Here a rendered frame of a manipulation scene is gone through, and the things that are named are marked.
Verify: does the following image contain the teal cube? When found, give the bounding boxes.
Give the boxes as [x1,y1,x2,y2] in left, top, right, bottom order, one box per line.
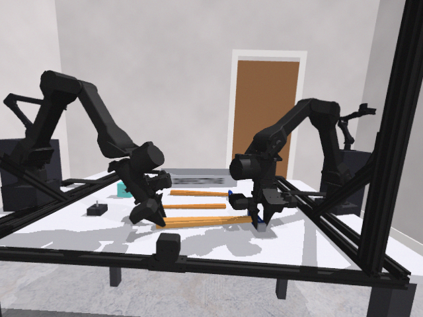
[117,182,133,197]

